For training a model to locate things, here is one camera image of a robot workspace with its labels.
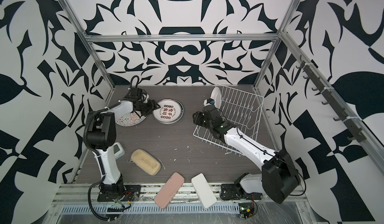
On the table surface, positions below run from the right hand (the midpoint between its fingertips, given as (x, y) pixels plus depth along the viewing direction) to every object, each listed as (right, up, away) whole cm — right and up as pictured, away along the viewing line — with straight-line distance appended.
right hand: (195, 114), depth 82 cm
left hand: (-24, +4, +18) cm, 30 cm away
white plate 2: (+14, +11, +15) cm, 23 cm away
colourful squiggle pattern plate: (-43, -5, +19) cm, 47 cm away
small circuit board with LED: (+24, -44, -11) cm, 51 cm away
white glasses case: (+5, -35, -12) cm, 38 cm away
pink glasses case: (-13, -37, -9) cm, 40 cm away
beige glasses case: (-26, -25, -1) cm, 36 cm away
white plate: (-15, 0, +21) cm, 26 cm away
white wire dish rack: (+31, +2, +20) cm, 37 cm away
